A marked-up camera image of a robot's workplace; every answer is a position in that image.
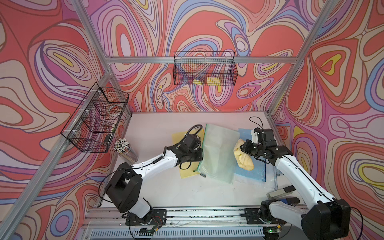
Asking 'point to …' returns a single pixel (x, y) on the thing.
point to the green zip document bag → (219, 153)
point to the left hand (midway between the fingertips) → (206, 155)
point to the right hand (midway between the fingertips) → (241, 150)
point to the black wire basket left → (92, 128)
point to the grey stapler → (282, 194)
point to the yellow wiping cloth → (244, 159)
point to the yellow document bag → (188, 168)
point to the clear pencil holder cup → (123, 147)
